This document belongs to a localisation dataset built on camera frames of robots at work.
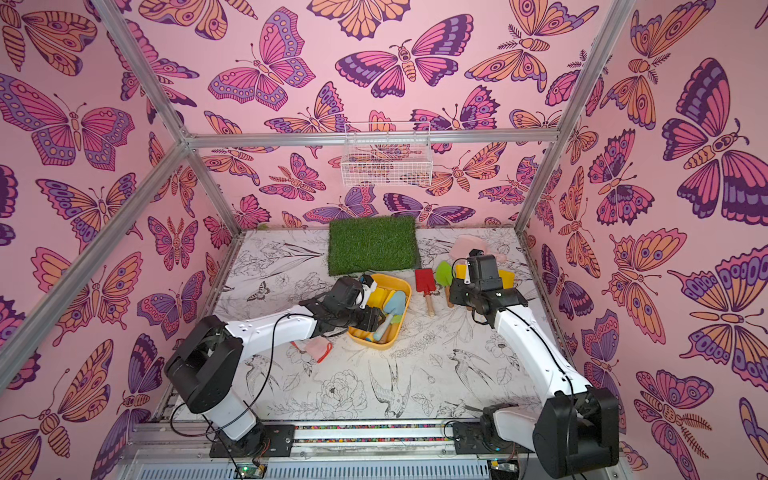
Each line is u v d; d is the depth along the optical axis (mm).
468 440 730
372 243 1114
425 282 1040
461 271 1062
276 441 734
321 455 730
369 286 811
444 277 1064
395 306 968
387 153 952
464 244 1168
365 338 872
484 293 614
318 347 876
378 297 970
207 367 454
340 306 701
